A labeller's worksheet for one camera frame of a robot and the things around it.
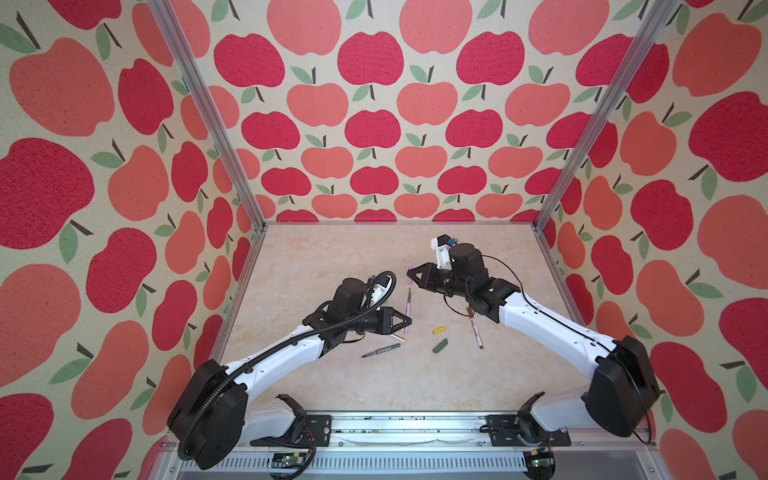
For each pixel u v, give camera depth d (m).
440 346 0.88
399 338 0.90
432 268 0.70
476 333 0.91
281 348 0.51
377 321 0.69
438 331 0.92
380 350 0.88
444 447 0.73
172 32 0.72
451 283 0.67
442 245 0.73
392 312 0.70
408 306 0.76
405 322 0.75
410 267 0.80
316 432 0.75
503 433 0.73
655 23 0.71
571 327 0.48
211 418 0.41
